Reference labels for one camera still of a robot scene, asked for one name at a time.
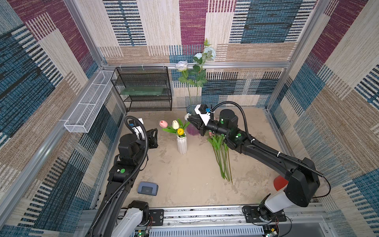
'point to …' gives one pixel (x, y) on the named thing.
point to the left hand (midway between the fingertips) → (156, 130)
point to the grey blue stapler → (147, 188)
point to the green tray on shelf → (143, 90)
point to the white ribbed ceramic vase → (182, 144)
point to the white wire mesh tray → (80, 119)
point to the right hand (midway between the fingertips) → (191, 118)
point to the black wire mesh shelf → (144, 76)
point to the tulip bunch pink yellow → (177, 127)
